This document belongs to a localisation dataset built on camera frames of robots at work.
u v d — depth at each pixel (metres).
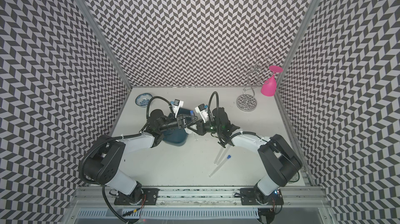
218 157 0.85
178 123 0.71
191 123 0.74
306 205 0.73
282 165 0.44
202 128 0.72
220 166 0.82
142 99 1.08
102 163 0.45
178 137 0.83
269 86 0.86
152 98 0.69
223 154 0.86
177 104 0.74
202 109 0.73
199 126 0.71
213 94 0.70
